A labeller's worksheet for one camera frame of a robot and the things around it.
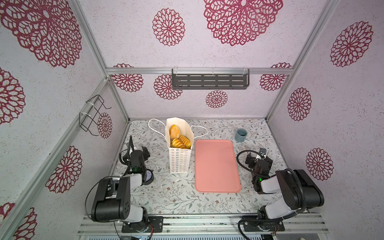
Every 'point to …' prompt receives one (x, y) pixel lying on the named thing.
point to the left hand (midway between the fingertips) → (135, 153)
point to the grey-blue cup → (240, 135)
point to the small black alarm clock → (149, 177)
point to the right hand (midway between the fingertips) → (259, 153)
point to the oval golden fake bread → (174, 132)
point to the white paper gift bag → (179, 135)
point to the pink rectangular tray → (216, 170)
